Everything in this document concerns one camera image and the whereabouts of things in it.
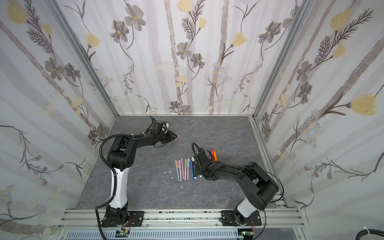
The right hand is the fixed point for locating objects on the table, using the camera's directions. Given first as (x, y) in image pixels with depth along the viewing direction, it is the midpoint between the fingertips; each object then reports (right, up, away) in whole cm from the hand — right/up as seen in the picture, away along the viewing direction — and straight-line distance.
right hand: (194, 163), depth 91 cm
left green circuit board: (-36, -31, -19) cm, 51 cm away
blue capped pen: (-2, -2, +1) cm, 3 cm away
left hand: (-14, +19, +14) cm, 27 cm away
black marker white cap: (-1, +1, +4) cm, 4 cm away
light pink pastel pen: (-9, -3, -1) cm, 10 cm away
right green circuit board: (+26, -29, -21) cm, 44 cm away
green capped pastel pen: (-6, -3, +1) cm, 6 cm away
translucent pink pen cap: (-13, +14, +13) cm, 23 cm away
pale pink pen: (-4, -3, 0) cm, 5 cm away
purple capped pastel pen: (-8, -1, +2) cm, 8 cm away
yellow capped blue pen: (-11, -3, -1) cm, 11 cm away
